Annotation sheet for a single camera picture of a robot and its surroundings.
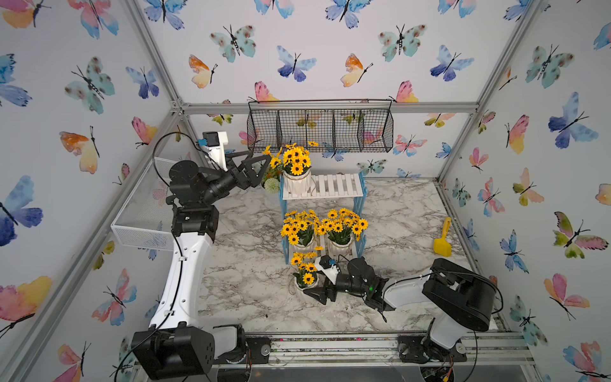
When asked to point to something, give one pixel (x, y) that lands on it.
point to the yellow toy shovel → (442, 247)
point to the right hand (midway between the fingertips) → (309, 279)
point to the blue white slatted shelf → (328, 192)
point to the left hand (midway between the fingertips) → (261, 154)
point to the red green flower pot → (272, 179)
